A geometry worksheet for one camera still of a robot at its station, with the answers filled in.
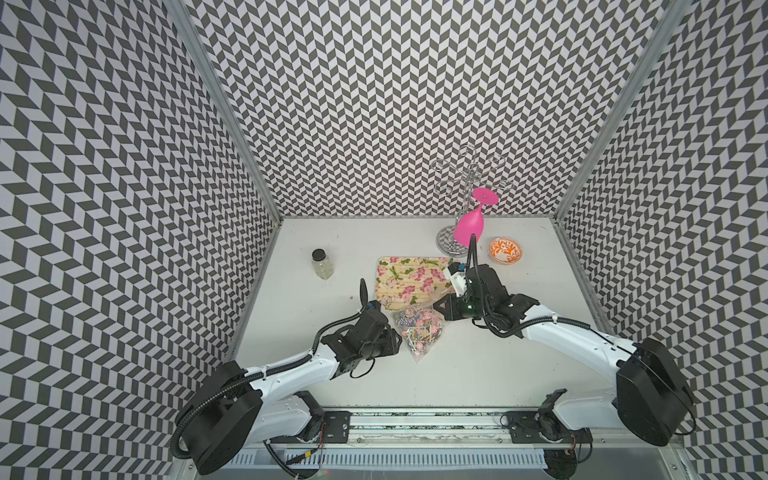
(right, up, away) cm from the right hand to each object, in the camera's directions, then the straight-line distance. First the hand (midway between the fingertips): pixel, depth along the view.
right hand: (435, 311), depth 81 cm
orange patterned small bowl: (+28, +16, +24) cm, 40 cm away
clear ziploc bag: (-2, -1, +11) cm, 11 cm away
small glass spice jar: (-35, +11, +15) cm, 39 cm away
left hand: (-11, -10, +3) cm, 15 cm away
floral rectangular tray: (-7, +5, +18) cm, 20 cm away
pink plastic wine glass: (+11, +25, +3) cm, 28 cm away
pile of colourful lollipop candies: (-4, -6, +6) cm, 9 cm away
